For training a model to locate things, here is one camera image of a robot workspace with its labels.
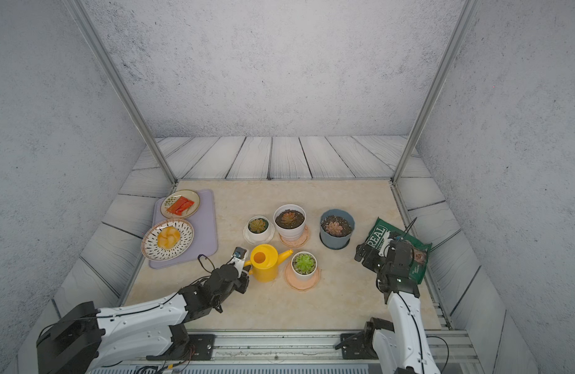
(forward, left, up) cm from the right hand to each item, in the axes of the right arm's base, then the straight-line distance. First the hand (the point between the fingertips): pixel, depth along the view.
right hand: (370, 250), depth 83 cm
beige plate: (+32, +85, -6) cm, 91 cm away
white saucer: (+9, +43, -9) cm, 45 cm away
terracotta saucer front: (-8, +26, -10) cm, 29 cm away
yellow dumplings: (+9, +78, -6) cm, 79 cm away
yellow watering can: (-6, +36, +3) cm, 37 cm away
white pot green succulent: (-5, +23, -1) cm, 24 cm away
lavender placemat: (+17, +67, -10) cm, 70 cm away
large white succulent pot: (+14, +29, -1) cm, 32 cm away
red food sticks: (+27, +80, -7) cm, 85 cm away
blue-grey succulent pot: (+11, +10, -1) cm, 15 cm away
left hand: (-5, +42, -4) cm, 42 cm away
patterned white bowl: (+5, +85, -8) cm, 85 cm away
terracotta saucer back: (+9, +25, -10) cm, 29 cm away
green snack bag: (+8, -25, -13) cm, 30 cm away
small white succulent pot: (+11, +41, -2) cm, 43 cm away
